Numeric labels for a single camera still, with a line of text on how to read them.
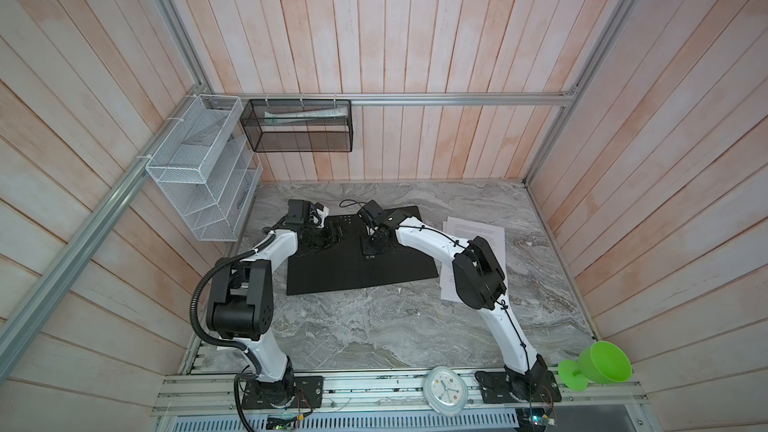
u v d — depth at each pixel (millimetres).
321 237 809
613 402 731
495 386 734
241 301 484
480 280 570
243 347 512
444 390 715
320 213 881
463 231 1068
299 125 1040
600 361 635
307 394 730
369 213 781
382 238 730
